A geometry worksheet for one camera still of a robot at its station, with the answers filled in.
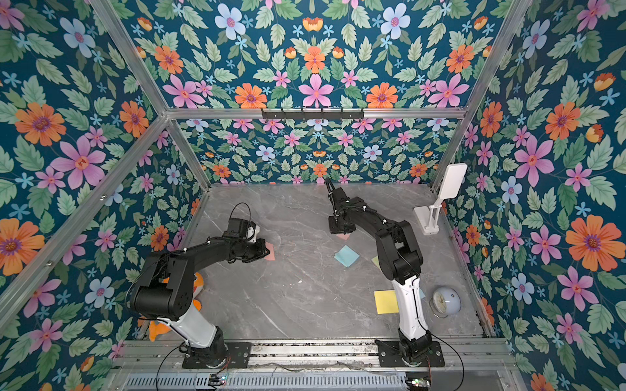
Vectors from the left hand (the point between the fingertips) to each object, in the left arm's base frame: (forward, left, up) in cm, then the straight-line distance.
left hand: (272, 248), depth 95 cm
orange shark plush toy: (-27, +34, +2) cm, 44 cm away
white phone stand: (+10, -67, 0) cm, 68 cm away
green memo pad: (-8, -40, -2) cm, 41 cm away
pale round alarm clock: (-27, -58, +5) cm, 64 cm away
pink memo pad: (-2, +1, -2) cm, 3 cm away
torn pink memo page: (+5, -29, -2) cm, 30 cm away
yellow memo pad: (-23, -41, -4) cm, 47 cm away
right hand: (+8, -30, +1) cm, 31 cm away
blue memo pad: (-4, -29, -3) cm, 30 cm away
